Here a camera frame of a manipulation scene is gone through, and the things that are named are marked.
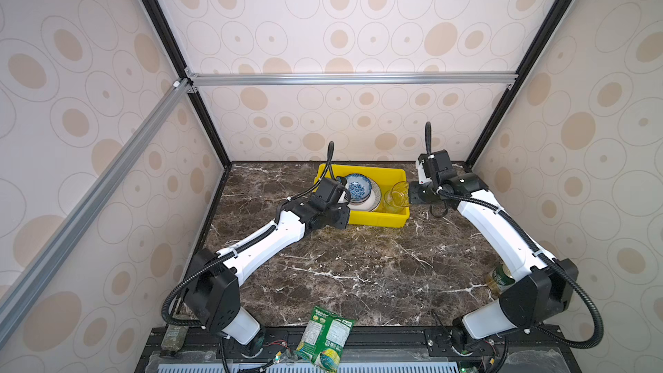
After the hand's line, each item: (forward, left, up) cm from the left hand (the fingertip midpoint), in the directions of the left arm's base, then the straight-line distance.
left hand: (352, 210), depth 81 cm
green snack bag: (-33, +8, -16) cm, 37 cm away
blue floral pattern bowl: (+18, -4, -11) cm, 22 cm away
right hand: (+6, -20, +2) cm, 21 cm away
